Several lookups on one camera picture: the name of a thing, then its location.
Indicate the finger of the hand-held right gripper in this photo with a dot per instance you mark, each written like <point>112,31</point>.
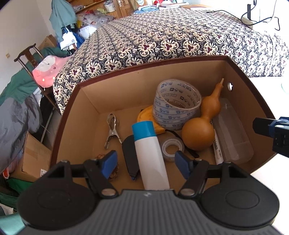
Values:
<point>262,126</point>

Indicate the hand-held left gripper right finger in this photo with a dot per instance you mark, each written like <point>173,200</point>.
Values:
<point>182,163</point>

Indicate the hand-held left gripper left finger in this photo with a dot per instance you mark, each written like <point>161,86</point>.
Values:
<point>109,163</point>

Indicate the clear plastic box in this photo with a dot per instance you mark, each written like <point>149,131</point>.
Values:
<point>232,135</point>

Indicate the brown gourd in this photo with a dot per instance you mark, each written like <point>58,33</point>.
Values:
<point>198,135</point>

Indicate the white bottle with blue cap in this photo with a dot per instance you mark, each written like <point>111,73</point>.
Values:
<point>149,158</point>

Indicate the blue whiteboard marker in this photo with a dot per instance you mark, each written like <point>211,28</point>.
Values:
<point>217,149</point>

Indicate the printed packing tape roll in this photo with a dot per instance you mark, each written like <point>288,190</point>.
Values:
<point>176,115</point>

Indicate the brown cardboard box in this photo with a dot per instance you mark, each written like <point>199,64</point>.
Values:
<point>90,101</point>

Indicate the small clear tape roll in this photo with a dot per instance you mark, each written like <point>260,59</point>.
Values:
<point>172,149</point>

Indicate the black oval case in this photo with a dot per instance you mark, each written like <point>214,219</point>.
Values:
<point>129,156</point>

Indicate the metal spring clip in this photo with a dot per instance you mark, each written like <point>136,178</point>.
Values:
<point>111,131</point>

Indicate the yellow tape measure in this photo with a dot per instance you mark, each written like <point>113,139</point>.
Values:
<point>145,116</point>

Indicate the grey and green jacket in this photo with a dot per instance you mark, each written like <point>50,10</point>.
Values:
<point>15,108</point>

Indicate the pink cushion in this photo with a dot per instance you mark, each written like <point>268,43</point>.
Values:
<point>45,72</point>

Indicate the bed with patterned cover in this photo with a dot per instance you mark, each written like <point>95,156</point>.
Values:
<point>169,40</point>

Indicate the white bag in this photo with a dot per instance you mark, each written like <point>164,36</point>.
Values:
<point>67,38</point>

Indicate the wooden chair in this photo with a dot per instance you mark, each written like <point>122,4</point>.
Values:
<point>27,58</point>

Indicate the hanging teal jacket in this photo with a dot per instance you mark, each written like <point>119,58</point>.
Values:
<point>61,15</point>

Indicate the wooden door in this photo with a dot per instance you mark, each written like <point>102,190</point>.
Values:
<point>126,6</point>

